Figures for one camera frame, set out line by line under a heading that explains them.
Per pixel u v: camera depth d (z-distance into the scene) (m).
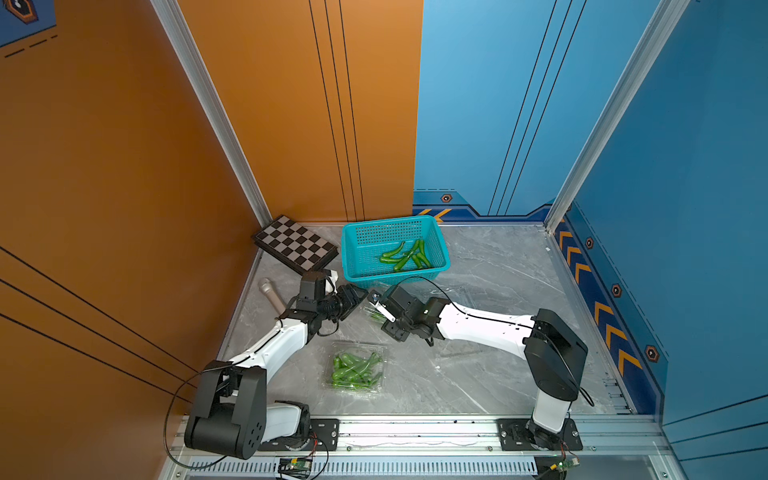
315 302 0.68
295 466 0.72
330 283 0.72
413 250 1.10
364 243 1.12
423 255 1.08
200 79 0.80
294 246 1.09
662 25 0.71
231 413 0.41
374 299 0.75
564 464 0.70
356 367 0.81
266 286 0.99
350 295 0.78
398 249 1.09
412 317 0.65
